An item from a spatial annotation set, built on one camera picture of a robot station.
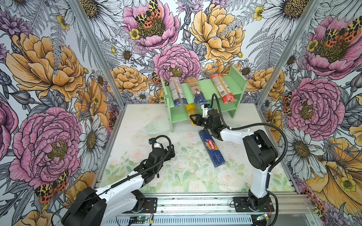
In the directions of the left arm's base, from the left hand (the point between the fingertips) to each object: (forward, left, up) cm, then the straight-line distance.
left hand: (167, 151), depth 86 cm
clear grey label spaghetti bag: (+25, -7, +23) cm, 35 cm away
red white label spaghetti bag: (+30, -35, +23) cm, 52 cm away
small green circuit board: (-32, +12, -8) cm, 35 cm away
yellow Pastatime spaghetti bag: (+25, -15, +11) cm, 31 cm away
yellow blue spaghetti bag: (+20, -19, +24) cm, 37 cm away
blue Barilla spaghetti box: (+3, -28, -3) cm, 29 cm away
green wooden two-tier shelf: (+40, -46, +21) cm, 65 cm away
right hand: (+19, -16, +7) cm, 26 cm away
